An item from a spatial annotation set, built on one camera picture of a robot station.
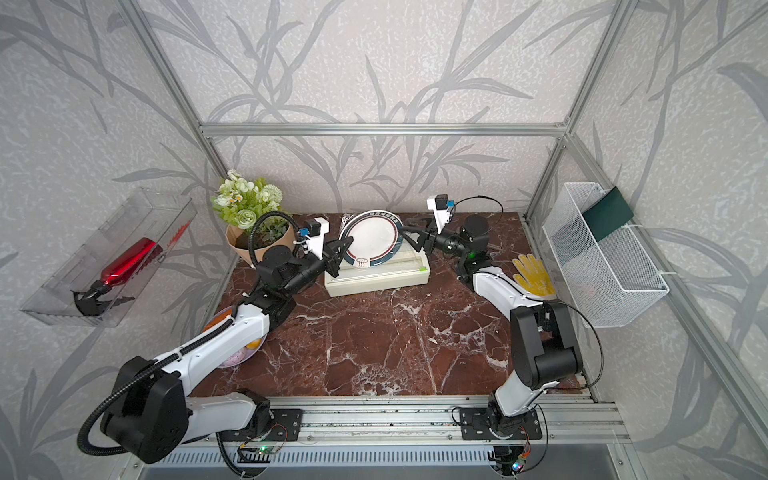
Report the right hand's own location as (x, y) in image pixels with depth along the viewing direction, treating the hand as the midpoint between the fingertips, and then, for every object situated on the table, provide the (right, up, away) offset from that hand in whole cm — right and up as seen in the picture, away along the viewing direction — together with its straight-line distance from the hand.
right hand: (403, 226), depth 78 cm
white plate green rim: (-7, -3, -2) cm, 8 cm away
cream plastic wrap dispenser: (+1, -12, +18) cm, 22 cm away
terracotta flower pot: (-42, 0, +16) cm, 45 cm away
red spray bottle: (-60, -9, -14) cm, 63 cm away
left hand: (-13, -4, -4) cm, 14 cm away
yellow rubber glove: (+46, -16, +27) cm, 56 cm away
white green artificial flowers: (-45, +6, +5) cm, 46 cm away
